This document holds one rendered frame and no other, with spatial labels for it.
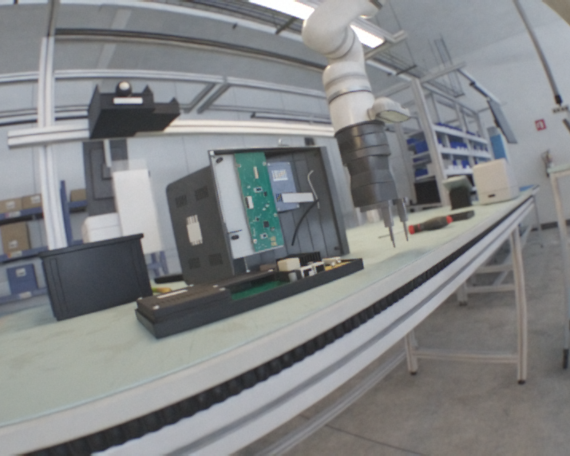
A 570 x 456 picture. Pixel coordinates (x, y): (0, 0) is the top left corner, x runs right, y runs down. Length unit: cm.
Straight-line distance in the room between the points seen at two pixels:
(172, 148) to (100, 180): 293
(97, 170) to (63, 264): 177
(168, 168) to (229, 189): 452
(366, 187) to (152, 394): 37
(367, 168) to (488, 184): 80
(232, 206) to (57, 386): 37
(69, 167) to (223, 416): 457
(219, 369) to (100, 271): 42
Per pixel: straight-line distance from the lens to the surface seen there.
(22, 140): 108
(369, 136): 47
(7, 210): 413
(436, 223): 71
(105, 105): 89
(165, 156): 506
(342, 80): 50
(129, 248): 62
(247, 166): 52
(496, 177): 121
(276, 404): 28
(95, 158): 235
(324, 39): 52
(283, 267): 38
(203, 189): 59
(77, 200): 410
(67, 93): 518
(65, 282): 60
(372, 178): 46
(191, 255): 63
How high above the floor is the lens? 107
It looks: level
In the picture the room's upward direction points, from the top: 12 degrees counter-clockwise
